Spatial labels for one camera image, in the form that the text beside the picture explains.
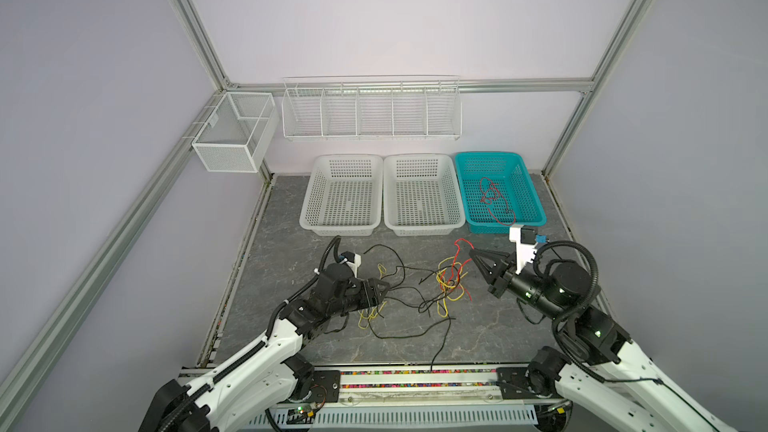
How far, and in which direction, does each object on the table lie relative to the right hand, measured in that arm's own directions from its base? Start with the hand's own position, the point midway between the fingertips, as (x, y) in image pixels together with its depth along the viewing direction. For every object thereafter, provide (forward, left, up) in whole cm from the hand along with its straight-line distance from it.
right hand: (472, 255), depth 63 cm
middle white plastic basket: (+44, +7, -31) cm, 54 cm away
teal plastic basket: (+52, -28, -26) cm, 64 cm away
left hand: (0, +21, -20) cm, 29 cm away
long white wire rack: (+61, +9, -3) cm, 62 cm away
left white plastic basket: (+42, +37, -29) cm, 63 cm away
